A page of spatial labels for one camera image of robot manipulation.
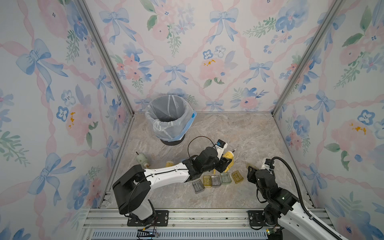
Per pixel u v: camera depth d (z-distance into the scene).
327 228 0.48
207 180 0.86
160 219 0.75
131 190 0.43
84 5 0.69
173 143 1.03
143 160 0.86
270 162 0.68
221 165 0.69
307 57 0.86
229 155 0.76
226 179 0.87
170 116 1.00
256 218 0.73
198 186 0.84
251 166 0.82
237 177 0.88
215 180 0.86
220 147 0.68
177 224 0.73
